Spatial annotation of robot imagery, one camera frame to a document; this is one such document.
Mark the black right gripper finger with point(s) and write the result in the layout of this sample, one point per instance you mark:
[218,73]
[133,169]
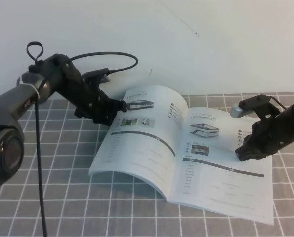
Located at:
[244,153]

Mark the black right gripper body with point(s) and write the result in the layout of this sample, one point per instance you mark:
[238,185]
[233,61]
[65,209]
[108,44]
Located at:
[267,138]

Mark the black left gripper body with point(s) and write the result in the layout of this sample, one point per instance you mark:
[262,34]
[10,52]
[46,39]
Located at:
[90,101]

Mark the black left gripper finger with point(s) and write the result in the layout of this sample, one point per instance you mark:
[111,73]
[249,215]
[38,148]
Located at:
[118,105]

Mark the white product brochure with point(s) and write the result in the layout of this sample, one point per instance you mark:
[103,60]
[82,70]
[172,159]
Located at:
[187,154]

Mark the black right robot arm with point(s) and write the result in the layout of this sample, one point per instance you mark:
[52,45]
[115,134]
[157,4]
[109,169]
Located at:
[286,116]

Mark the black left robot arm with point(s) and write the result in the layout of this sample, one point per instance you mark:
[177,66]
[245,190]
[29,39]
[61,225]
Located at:
[54,74]

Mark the grey checked tablecloth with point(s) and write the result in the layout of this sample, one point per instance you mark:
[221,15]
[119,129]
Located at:
[114,204]

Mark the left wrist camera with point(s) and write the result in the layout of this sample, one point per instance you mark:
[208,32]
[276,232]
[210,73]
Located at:
[98,76]

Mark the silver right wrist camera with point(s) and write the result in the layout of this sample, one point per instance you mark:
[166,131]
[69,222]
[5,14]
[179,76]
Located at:
[259,104]

